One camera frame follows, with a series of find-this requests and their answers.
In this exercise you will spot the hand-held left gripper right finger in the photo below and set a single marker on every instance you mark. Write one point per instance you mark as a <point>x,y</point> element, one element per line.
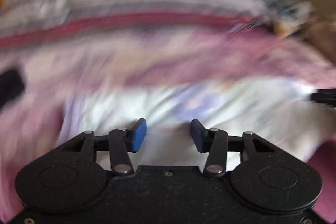
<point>197,134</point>

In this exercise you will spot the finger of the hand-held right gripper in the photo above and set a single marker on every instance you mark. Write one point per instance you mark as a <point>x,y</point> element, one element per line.
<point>325,98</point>

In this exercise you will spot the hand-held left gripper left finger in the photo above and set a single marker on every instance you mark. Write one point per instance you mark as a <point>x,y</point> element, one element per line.
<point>139,134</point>

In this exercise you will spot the white floral garment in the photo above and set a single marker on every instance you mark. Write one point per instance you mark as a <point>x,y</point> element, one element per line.
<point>162,106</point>

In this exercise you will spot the pink plush blanket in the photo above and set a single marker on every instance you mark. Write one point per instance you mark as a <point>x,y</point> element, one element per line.
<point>236,61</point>

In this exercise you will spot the floral quilt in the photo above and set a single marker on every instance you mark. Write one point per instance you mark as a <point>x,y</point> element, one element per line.
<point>283,11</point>

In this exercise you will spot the black folded garment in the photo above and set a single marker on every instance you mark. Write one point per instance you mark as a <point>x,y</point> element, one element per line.
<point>10,87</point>

